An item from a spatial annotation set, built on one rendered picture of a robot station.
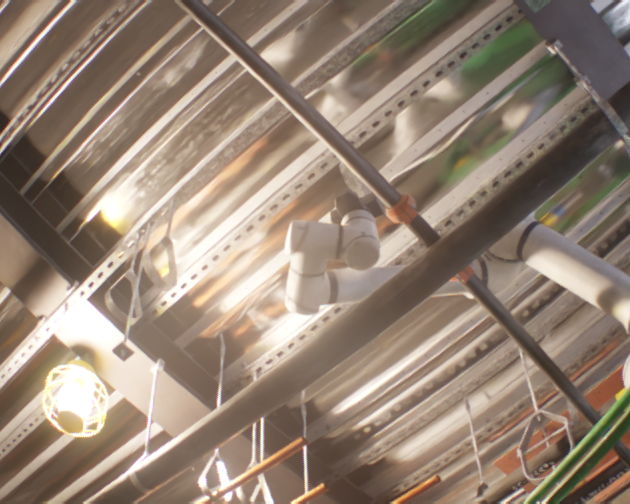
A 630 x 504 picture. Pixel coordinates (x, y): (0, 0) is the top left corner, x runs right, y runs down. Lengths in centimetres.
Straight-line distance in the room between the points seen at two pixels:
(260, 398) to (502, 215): 75
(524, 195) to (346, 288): 56
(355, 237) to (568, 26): 92
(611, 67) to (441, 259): 94
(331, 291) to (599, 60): 107
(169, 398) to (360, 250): 112
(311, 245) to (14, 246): 111
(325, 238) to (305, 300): 17
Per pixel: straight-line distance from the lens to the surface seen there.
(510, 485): 322
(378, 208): 262
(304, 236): 244
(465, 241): 229
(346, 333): 238
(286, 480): 354
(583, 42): 285
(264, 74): 219
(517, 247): 266
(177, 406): 334
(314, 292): 251
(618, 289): 252
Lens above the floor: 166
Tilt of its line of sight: 62 degrees up
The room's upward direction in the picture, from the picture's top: 4 degrees counter-clockwise
